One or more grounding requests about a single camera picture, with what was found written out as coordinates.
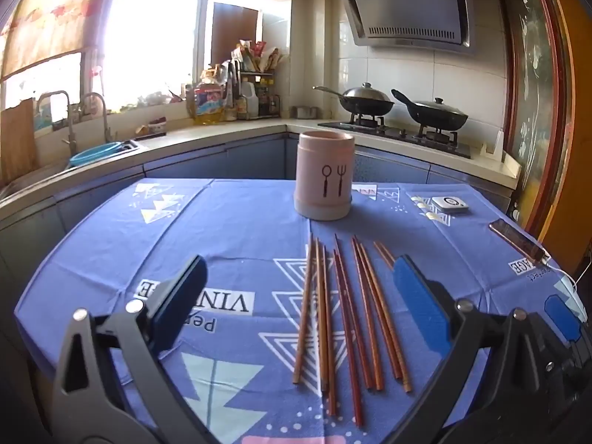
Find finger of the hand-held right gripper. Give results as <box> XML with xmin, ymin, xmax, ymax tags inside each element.
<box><xmin>544</xmin><ymin>292</ymin><xmax>583</xmax><ymax>342</ymax></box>

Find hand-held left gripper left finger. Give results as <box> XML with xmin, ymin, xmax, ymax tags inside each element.
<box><xmin>51</xmin><ymin>254</ymin><xmax>210</xmax><ymax>444</ymax></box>

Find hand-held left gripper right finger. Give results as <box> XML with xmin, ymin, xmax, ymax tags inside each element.
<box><xmin>392</xmin><ymin>254</ymin><xmax>538</xmax><ymax>444</ymax></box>

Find group of wooden chopsticks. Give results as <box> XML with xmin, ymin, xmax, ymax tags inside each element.
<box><xmin>291</xmin><ymin>233</ymin><xmax>413</xmax><ymax>428</ymax></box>

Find pink utensil holder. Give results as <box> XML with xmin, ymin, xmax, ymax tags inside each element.
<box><xmin>294</xmin><ymin>131</ymin><xmax>355</xmax><ymax>221</ymax></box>

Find light blue face mask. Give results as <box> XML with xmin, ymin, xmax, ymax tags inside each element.
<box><xmin>552</xmin><ymin>277</ymin><xmax>589</xmax><ymax>323</ymax></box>

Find blue printed tablecloth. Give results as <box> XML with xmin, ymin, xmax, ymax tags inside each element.
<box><xmin>14</xmin><ymin>178</ymin><xmax>589</xmax><ymax>444</ymax></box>

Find rose gold smartphone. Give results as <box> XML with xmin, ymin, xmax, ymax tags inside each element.
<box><xmin>489</xmin><ymin>218</ymin><xmax>547</xmax><ymax>262</ymax></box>

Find white square device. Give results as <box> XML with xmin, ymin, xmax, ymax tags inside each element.
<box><xmin>432</xmin><ymin>196</ymin><xmax>469</xmax><ymax>215</ymax></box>

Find blue plastic basin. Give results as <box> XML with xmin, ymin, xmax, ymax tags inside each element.
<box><xmin>69</xmin><ymin>145</ymin><xmax>122</xmax><ymax>168</ymax></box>

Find black gas stove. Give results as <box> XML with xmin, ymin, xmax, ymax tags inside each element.
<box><xmin>318</xmin><ymin>118</ymin><xmax>472</xmax><ymax>159</ymax></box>

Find white plastic holder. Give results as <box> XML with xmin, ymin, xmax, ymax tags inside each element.
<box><xmin>478</xmin><ymin>129</ymin><xmax>506</xmax><ymax>163</ymax></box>

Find black wok pan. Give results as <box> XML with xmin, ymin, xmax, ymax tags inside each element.
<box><xmin>312</xmin><ymin>85</ymin><xmax>395</xmax><ymax>117</ymax></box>
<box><xmin>391</xmin><ymin>89</ymin><xmax>469</xmax><ymax>131</ymax></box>

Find cooking oil bottle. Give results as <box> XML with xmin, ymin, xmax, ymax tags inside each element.
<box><xmin>191</xmin><ymin>78</ymin><xmax>228</xmax><ymax>126</ymax></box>

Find steel kitchen faucet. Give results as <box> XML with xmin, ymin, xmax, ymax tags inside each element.
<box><xmin>80</xmin><ymin>92</ymin><xmax>112</xmax><ymax>144</ymax></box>
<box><xmin>36</xmin><ymin>90</ymin><xmax>78</xmax><ymax>156</ymax></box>

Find steel pan lid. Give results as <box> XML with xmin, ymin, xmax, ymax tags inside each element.
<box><xmin>344</xmin><ymin>82</ymin><xmax>393</xmax><ymax>103</ymax></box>
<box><xmin>411</xmin><ymin>97</ymin><xmax>463</xmax><ymax>116</ymax></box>

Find white plastic jug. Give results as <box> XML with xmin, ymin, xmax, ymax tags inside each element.
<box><xmin>240</xmin><ymin>81</ymin><xmax>259</xmax><ymax>120</ymax></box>

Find metal spice rack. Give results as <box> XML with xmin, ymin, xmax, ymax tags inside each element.
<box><xmin>226</xmin><ymin>58</ymin><xmax>283</xmax><ymax>120</ymax></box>

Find wooden glass-panel door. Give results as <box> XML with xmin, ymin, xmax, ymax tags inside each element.
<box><xmin>502</xmin><ymin>0</ymin><xmax>592</xmax><ymax>278</ymax></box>

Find wooden cutting board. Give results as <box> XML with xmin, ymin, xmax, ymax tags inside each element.
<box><xmin>0</xmin><ymin>98</ymin><xmax>40</xmax><ymax>186</ymax></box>

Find colourful seasoning packets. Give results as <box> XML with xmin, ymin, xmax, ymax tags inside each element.
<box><xmin>232</xmin><ymin>39</ymin><xmax>284</xmax><ymax>73</ymax></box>

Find kitchen window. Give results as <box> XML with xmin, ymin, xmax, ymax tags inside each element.
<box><xmin>0</xmin><ymin>0</ymin><xmax>260</xmax><ymax>118</ymax></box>

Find steel range hood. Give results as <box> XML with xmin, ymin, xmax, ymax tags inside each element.
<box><xmin>332</xmin><ymin>0</ymin><xmax>477</xmax><ymax>54</ymax></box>

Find orange window blind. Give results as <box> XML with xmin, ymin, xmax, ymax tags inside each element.
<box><xmin>0</xmin><ymin>0</ymin><xmax>103</xmax><ymax>80</ymax></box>

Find white charging cable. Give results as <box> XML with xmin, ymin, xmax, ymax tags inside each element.
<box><xmin>541</xmin><ymin>247</ymin><xmax>581</xmax><ymax>308</ymax></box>

